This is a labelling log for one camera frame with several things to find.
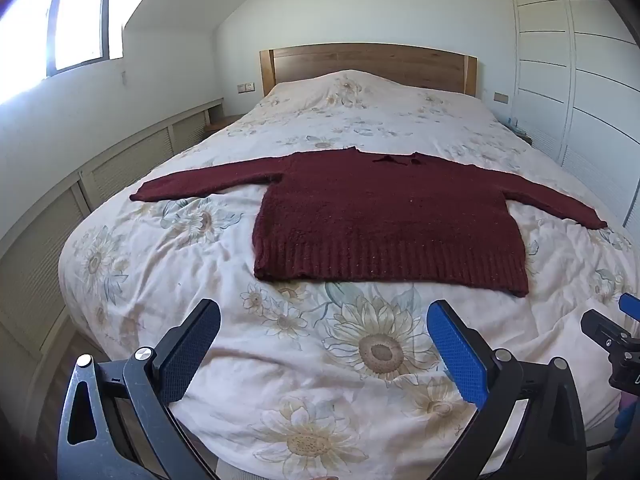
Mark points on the wall switch panel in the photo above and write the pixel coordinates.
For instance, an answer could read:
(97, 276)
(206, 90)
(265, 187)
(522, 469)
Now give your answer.
(501, 98)

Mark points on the wall power sockets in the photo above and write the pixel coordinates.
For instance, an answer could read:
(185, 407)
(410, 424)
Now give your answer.
(246, 87)

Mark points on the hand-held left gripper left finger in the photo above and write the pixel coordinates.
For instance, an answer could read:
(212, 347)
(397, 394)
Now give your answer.
(192, 345)

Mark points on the floral duvet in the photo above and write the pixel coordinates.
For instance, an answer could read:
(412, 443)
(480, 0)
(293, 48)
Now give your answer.
(300, 360)

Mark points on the person's right forearm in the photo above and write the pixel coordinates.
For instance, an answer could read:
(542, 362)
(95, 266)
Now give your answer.
(630, 420)

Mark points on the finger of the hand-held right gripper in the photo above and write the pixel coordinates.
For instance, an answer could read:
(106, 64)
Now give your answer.
(600, 330)
(631, 305)

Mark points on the window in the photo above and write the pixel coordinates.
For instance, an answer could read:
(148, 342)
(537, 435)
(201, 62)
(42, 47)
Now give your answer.
(75, 15)

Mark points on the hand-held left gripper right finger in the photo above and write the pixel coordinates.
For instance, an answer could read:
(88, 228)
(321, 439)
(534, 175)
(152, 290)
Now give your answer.
(457, 350)

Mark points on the wooden headboard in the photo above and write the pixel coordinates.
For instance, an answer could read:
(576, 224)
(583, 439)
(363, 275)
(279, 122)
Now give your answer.
(370, 60)

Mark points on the low louvered cabinet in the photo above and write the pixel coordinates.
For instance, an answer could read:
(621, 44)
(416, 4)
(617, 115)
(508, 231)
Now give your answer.
(40, 260)

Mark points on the white wardrobe doors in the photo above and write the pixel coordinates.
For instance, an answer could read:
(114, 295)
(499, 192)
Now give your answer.
(590, 85)

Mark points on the dark red knitted sweater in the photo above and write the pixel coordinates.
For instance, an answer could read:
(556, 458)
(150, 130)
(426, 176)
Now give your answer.
(380, 220)

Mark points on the wooden nightstand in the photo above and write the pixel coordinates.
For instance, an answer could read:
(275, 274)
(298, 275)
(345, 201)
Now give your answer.
(524, 137)
(222, 122)

